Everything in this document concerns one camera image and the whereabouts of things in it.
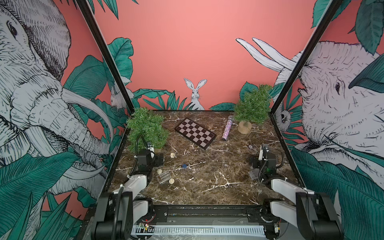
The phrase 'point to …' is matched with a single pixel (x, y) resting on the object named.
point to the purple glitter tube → (228, 127)
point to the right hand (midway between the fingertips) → (258, 152)
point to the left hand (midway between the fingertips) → (154, 151)
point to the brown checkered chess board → (199, 135)
